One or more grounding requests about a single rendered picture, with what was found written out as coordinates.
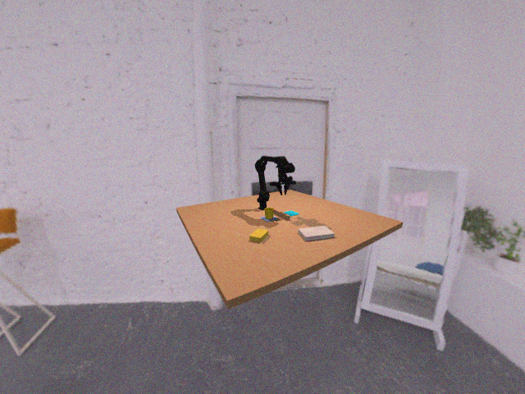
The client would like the pale pink flat block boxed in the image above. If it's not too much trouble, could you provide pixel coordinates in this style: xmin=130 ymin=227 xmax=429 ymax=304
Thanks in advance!
xmin=299 ymin=226 xmax=335 ymax=241

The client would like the olive yellow cup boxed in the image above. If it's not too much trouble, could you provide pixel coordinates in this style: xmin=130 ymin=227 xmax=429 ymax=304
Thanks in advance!
xmin=264 ymin=208 xmax=274 ymax=219

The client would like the yellow rectangular block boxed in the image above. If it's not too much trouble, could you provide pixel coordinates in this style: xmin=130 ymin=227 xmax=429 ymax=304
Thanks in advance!
xmin=249 ymin=229 xmax=268 ymax=243

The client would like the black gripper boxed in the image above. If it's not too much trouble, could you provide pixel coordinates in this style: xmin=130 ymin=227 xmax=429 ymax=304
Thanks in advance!
xmin=270 ymin=173 xmax=296 ymax=195

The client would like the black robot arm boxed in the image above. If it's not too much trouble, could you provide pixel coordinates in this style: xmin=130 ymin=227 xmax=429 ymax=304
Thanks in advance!
xmin=255 ymin=155 xmax=295 ymax=210

